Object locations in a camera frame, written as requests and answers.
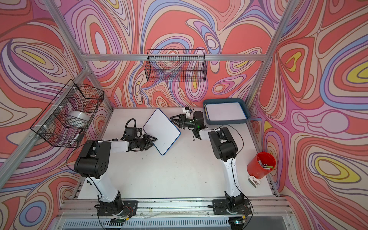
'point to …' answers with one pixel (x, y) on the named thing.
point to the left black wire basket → (66, 120)
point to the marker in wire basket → (75, 137)
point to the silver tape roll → (78, 119)
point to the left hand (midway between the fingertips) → (157, 141)
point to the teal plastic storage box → (217, 100)
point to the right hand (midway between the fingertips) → (170, 123)
